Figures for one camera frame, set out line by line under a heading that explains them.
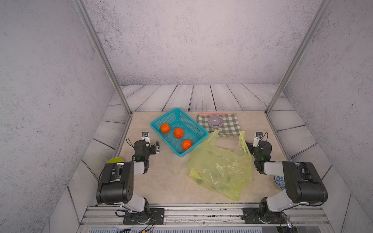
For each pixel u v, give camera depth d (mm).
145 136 812
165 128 1046
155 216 729
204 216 753
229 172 807
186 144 936
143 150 730
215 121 1103
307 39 805
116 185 451
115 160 889
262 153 730
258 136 814
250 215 723
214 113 1195
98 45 831
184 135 1070
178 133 998
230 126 1105
